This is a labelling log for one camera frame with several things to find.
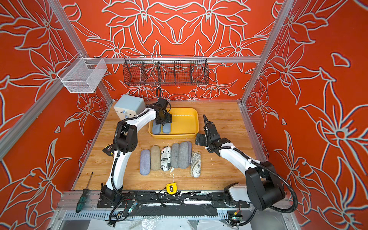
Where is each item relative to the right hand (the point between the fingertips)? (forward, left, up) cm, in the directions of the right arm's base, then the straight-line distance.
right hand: (202, 136), depth 89 cm
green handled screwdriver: (-34, +63, -6) cm, 72 cm away
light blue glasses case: (+10, +32, -5) cm, 34 cm away
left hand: (+18, +24, -5) cm, 30 cm away
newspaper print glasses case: (-13, +22, -4) cm, 26 cm away
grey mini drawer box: (+18, +51, +8) cm, 55 cm away
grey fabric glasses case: (-11, +11, -2) cm, 16 cm away
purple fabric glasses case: (-14, +35, -6) cm, 38 cm away
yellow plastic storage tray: (+16, +11, -8) cm, 21 cm away
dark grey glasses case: (-11, +17, -5) cm, 20 cm away
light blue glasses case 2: (+10, +24, -5) cm, 26 cm away
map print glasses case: (-15, +4, -5) cm, 17 cm away
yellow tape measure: (-29, +18, -7) cm, 34 cm away
